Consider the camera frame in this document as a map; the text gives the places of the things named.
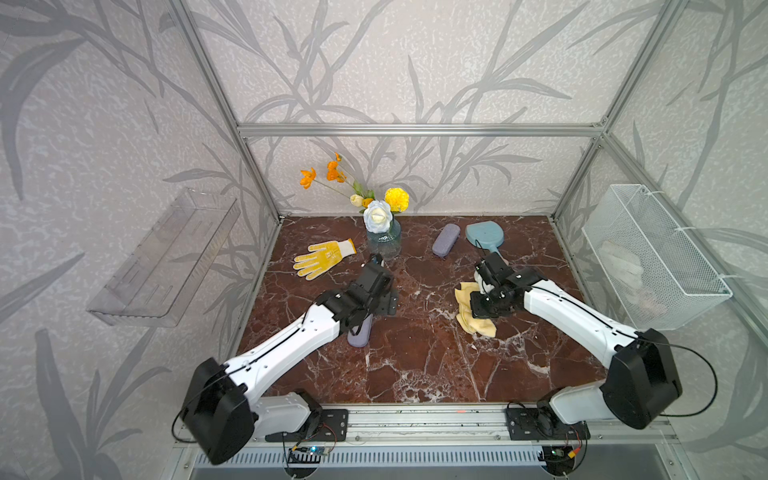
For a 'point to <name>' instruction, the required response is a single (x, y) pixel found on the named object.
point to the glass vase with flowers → (383, 229)
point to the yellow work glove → (323, 256)
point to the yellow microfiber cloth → (483, 326)
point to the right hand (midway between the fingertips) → (477, 312)
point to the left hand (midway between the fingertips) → (388, 293)
